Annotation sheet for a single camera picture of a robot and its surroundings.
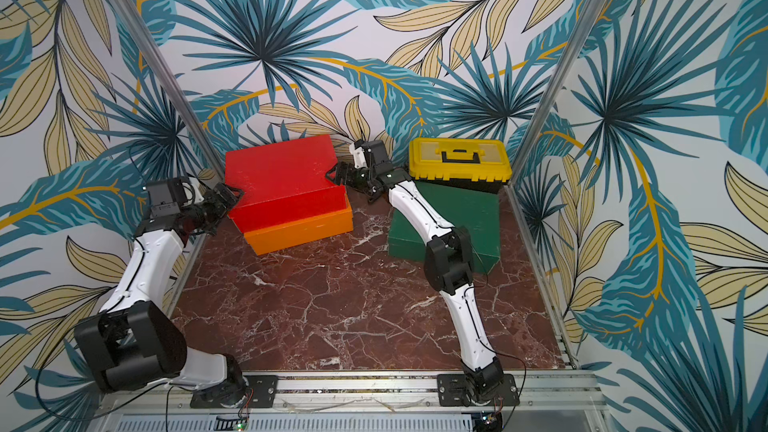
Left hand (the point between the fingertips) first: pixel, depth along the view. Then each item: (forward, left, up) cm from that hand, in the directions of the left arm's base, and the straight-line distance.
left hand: (236, 202), depth 82 cm
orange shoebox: (-3, -10, -12) cm, 16 cm away
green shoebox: (+9, -71, -12) cm, 72 cm away
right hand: (+12, -25, -1) cm, 28 cm away
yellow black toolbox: (+25, -70, -6) cm, 74 cm away
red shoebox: (+7, -12, +1) cm, 14 cm away
